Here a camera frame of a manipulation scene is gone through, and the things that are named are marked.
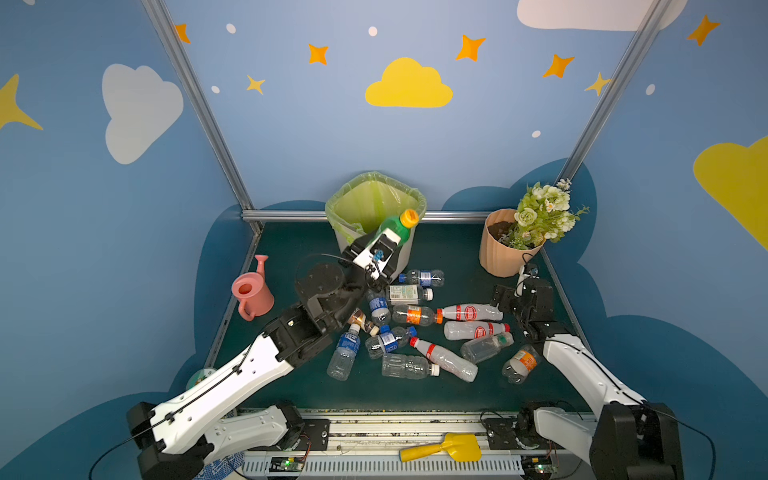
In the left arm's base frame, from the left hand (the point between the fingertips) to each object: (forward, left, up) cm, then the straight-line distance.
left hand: (387, 236), depth 58 cm
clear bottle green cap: (-6, -27, -42) cm, 50 cm away
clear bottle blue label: (-4, -1, -40) cm, 40 cm away
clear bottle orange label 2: (-11, -38, -40) cm, 57 cm away
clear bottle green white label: (+13, -8, -42) cm, 44 cm away
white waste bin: (+19, +10, -14) cm, 25 cm away
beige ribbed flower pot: (+23, -37, -33) cm, 55 cm away
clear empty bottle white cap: (-12, -6, -39) cm, 42 cm away
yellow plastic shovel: (-30, -20, -43) cm, 56 cm away
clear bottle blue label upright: (+7, +2, -40) cm, 40 cm away
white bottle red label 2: (-1, -25, -39) cm, 46 cm away
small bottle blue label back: (+19, -13, -40) cm, 46 cm away
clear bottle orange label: (+4, -10, -39) cm, 41 cm away
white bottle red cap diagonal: (-10, -17, -40) cm, 44 cm away
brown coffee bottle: (+4, +9, -40) cm, 41 cm away
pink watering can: (+7, +39, -32) cm, 51 cm away
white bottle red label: (+6, -27, -40) cm, 49 cm away
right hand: (+9, -38, -30) cm, 50 cm away
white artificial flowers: (+26, -47, -17) cm, 56 cm away
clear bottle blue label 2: (-11, +12, -39) cm, 43 cm away
